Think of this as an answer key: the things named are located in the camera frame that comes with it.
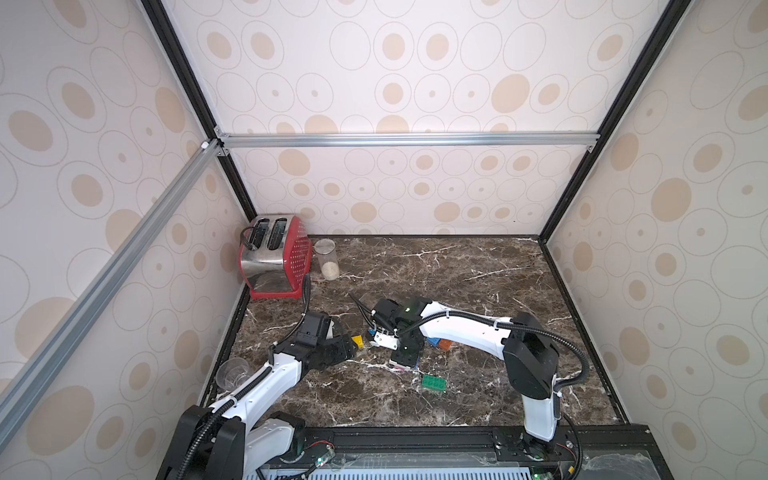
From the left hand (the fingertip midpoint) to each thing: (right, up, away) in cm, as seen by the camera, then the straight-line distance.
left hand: (357, 348), depth 85 cm
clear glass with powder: (-12, +29, +12) cm, 33 cm away
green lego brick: (+22, -9, -2) cm, 24 cm away
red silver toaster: (-25, +26, +5) cm, 37 cm away
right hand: (+16, -1, +1) cm, 16 cm away
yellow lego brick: (0, +1, +3) cm, 3 cm away
